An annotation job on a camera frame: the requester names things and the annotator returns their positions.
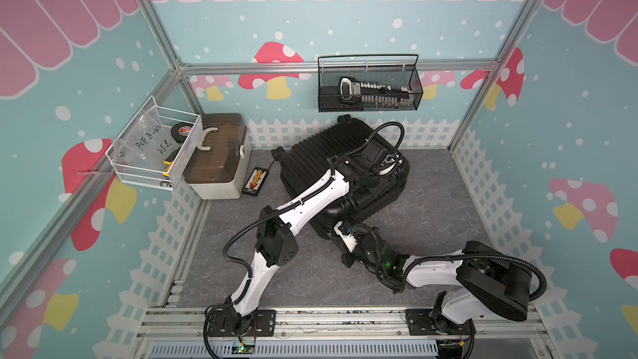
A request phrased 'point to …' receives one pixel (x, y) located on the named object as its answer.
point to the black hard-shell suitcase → (311, 157)
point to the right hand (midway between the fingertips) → (332, 240)
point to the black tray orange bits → (256, 181)
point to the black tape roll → (179, 130)
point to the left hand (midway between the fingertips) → (381, 183)
